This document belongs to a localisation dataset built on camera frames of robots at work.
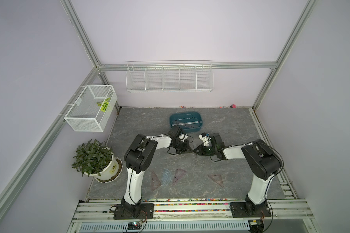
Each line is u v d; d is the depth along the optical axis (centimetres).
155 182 83
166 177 85
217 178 85
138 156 55
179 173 87
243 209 74
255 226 73
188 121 112
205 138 91
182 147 87
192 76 100
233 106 124
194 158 93
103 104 81
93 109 83
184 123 109
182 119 115
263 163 50
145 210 74
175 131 83
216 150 78
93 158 73
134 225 72
